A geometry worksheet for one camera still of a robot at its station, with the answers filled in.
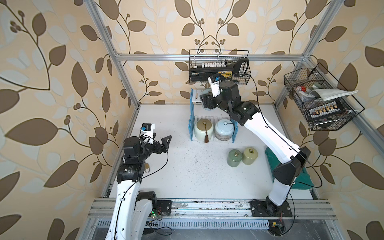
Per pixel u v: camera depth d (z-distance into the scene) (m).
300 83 0.85
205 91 0.72
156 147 0.64
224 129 0.91
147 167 0.88
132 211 0.44
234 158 0.84
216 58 0.91
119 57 0.92
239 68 0.86
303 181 0.81
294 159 0.44
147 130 0.61
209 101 0.64
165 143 0.65
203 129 0.91
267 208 0.66
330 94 0.63
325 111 0.67
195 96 0.87
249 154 0.84
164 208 0.74
